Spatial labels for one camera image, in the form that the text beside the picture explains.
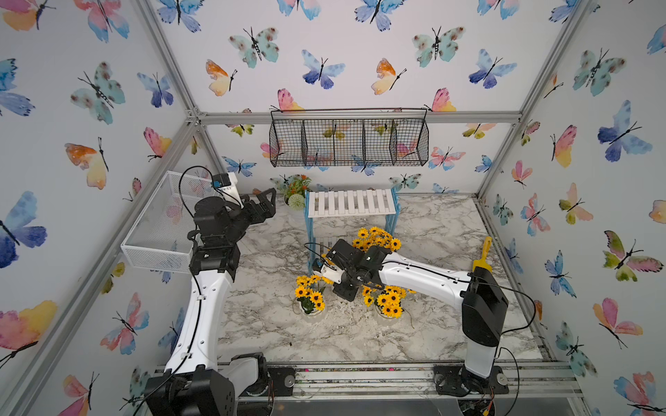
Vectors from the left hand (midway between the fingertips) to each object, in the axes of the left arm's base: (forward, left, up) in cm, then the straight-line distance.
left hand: (263, 190), depth 71 cm
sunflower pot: (-23, -33, -20) cm, 45 cm away
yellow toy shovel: (+2, -77, -36) cm, 85 cm away
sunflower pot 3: (-2, -32, -21) cm, 38 cm away
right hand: (-16, -20, -26) cm, 36 cm away
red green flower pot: (+22, -4, -21) cm, 30 cm away
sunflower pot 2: (-20, -11, -23) cm, 32 cm away
